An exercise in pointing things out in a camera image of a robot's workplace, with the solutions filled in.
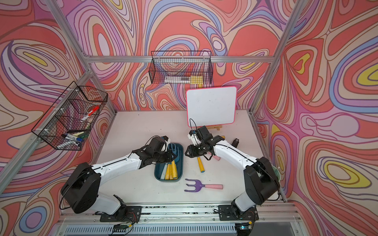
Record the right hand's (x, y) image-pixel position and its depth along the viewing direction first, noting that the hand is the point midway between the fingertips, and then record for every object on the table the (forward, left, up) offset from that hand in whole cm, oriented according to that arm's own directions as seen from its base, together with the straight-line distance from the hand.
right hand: (190, 156), depth 84 cm
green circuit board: (-31, +35, -9) cm, 48 cm away
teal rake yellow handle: (-8, +14, -7) cm, 17 cm away
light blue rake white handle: (-7, +16, -6) cm, 19 cm away
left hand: (0, +7, -1) cm, 8 cm away
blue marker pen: (+2, +56, +20) cm, 60 cm away
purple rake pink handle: (-14, -4, -9) cm, 17 cm away
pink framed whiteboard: (+32, -15, +9) cm, 37 cm away
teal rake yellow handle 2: (-4, +10, -1) cm, 11 cm away
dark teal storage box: (-3, +19, -8) cm, 21 cm away
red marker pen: (+16, +51, +23) cm, 58 cm away
